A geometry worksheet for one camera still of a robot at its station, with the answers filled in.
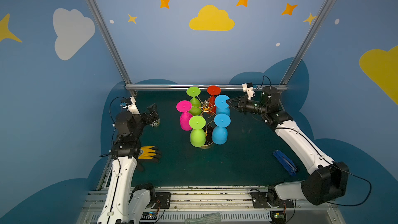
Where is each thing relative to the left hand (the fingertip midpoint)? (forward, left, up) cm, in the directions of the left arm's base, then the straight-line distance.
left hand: (146, 106), depth 72 cm
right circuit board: (-40, -64, -34) cm, 83 cm away
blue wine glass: (+1, -36, -1) cm, 36 cm away
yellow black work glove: (-11, +3, -29) cm, 31 cm away
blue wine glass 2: (-9, -36, -9) cm, 38 cm away
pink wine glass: (+2, -18, -2) cm, 18 cm away
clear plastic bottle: (-41, -33, -29) cm, 60 cm away
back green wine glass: (+7, -24, -10) cm, 27 cm away
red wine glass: (+13, -33, -1) cm, 35 cm away
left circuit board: (-40, -2, -34) cm, 52 cm away
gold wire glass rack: (+2, -28, -1) cm, 28 cm away
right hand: (+2, -39, +3) cm, 39 cm away
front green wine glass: (-9, -24, -1) cm, 26 cm away
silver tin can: (+9, +3, -27) cm, 29 cm away
